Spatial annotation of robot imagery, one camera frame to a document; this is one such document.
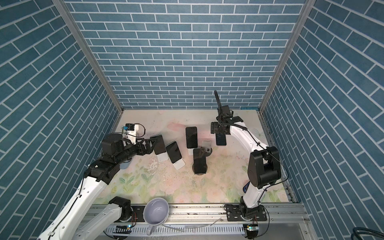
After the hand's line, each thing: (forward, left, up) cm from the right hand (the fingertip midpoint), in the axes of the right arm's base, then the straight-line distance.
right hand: (216, 127), depth 91 cm
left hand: (-19, +32, +11) cm, 39 cm away
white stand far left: (-16, +32, -14) cm, 38 cm away
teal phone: (-9, +27, -17) cm, 33 cm away
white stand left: (-21, +21, -13) cm, 32 cm away
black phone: (-5, +15, -4) cm, 16 cm away
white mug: (-46, +29, -13) cm, 56 cm away
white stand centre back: (-10, +15, -13) cm, 23 cm away
